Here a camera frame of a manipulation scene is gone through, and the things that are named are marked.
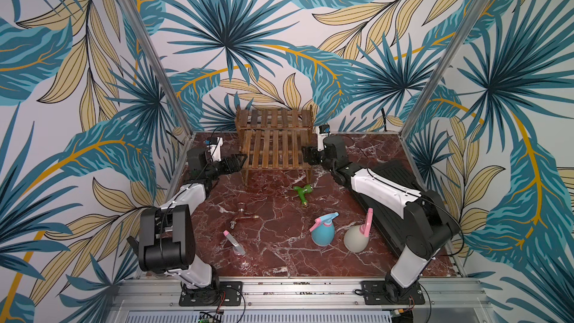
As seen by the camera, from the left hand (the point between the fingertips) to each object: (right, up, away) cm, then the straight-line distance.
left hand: (238, 157), depth 89 cm
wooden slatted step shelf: (+13, +8, +9) cm, 18 cm away
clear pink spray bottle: (+5, -30, -19) cm, 36 cm away
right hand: (+21, +1, -4) cm, 22 cm away
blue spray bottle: (+32, -25, -12) cm, 42 cm away
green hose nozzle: (+26, -15, +7) cm, 31 cm away
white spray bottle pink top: (+43, -27, -13) cm, 52 cm away
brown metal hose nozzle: (+1, -23, +1) cm, 23 cm away
